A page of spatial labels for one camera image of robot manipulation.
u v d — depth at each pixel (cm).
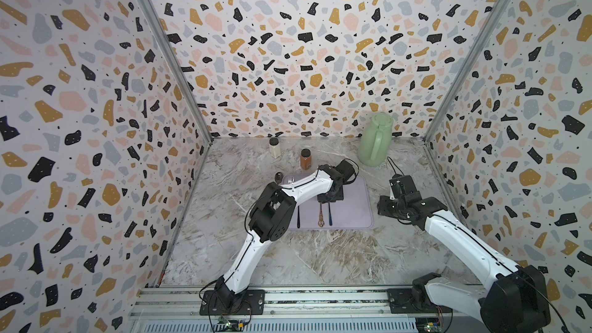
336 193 83
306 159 105
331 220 92
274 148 109
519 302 39
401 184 65
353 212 95
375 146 95
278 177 105
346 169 80
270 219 56
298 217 94
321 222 92
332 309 73
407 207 62
